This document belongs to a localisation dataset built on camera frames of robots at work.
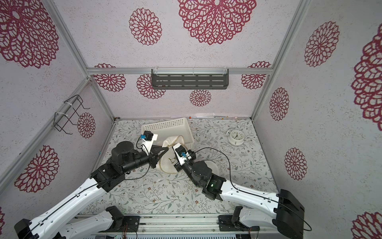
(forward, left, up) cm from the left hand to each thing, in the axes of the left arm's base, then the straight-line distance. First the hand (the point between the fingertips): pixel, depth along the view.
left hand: (166, 149), depth 67 cm
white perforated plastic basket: (+38, -1, -29) cm, 48 cm away
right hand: (+3, -5, -1) cm, 6 cm away
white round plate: (-3, -1, -4) cm, 6 cm away
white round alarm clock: (+26, -42, -27) cm, 56 cm away
